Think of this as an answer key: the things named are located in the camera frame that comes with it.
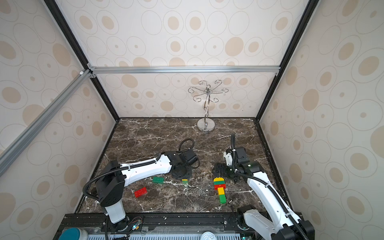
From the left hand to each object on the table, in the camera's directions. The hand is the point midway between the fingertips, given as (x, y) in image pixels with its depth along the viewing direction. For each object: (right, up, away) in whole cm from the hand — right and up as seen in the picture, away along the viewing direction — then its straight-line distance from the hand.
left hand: (191, 177), depth 82 cm
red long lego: (-28, -8, 0) cm, 29 cm away
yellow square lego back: (+16, -3, +5) cm, 17 cm away
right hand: (+18, +4, -2) cm, 19 cm away
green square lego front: (+17, -11, -2) cm, 20 cm away
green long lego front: (-19, -2, +4) cm, 20 cm away
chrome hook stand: (+11, +31, +31) cm, 45 cm away
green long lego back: (+16, -4, +5) cm, 17 cm away
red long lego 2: (+17, -5, +2) cm, 18 cm away
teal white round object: (-51, -19, -17) cm, 57 cm away
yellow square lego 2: (+16, -7, 0) cm, 18 cm away
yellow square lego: (-4, -3, +4) cm, 6 cm away
